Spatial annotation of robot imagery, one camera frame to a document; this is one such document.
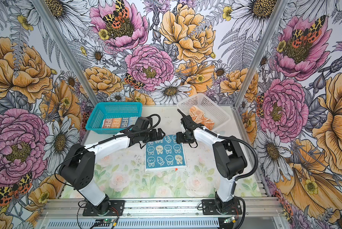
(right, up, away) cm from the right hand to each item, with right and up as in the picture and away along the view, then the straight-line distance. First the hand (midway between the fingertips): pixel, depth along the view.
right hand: (181, 144), depth 93 cm
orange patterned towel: (+15, +18, +19) cm, 30 cm away
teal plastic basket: (-61, +22, +18) cm, 67 cm away
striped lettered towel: (-48, +13, +15) cm, 52 cm away
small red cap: (-3, -14, -6) cm, 16 cm away
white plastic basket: (+29, +17, +17) cm, 38 cm away
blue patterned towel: (-10, -7, +1) cm, 12 cm away
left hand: (-14, +3, -3) cm, 15 cm away
